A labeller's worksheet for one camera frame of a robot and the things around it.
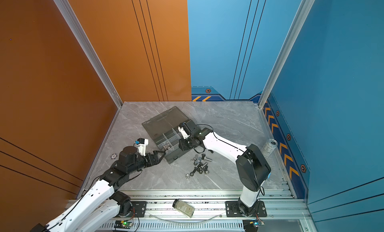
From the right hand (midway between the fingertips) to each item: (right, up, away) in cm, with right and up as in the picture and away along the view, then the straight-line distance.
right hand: (180, 146), depth 85 cm
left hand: (-9, -3, -6) cm, 11 cm away
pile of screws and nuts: (+12, -13, +1) cm, 18 cm away
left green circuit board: (-26, -35, -14) cm, 45 cm away
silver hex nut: (+4, -17, -1) cm, 17 cm away
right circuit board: (+36, -35, -15) cm, 52 cm away
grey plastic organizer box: (-15, +8, +24) cm, 29 cm away
